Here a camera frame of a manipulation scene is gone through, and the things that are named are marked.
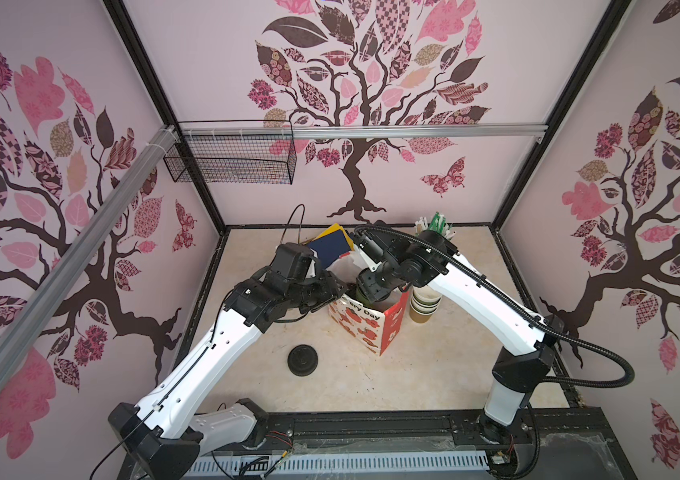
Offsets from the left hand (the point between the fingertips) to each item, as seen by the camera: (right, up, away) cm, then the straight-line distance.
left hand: (342, 295), depth 69 cm
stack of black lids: (-12, -21, +14) cm, 28 cm away
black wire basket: (-36, +43, +26) cm, 62 cm away
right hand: (+7, +4, +3) cm, 9 cm away
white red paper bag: (+8, -8, +3) cm, 12 cm away
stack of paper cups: (+23, -4, +13) cm, 26 cm away
